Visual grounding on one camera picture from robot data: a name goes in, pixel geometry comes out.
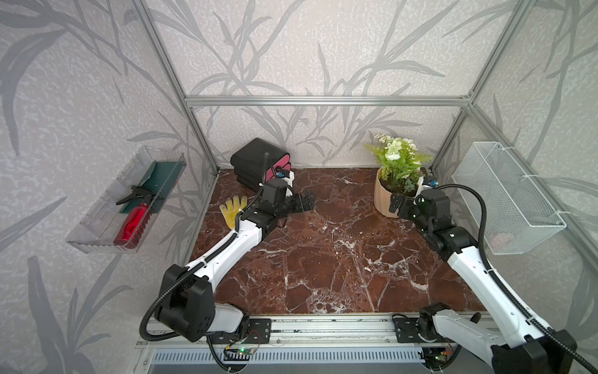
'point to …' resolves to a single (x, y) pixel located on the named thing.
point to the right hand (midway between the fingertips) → (403, 197)
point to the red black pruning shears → (137, 219)
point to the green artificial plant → (399, 160)
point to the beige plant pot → (384, 189)
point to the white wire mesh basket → (502, 201)
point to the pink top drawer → (270, 172)
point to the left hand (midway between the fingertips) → (307, 196)
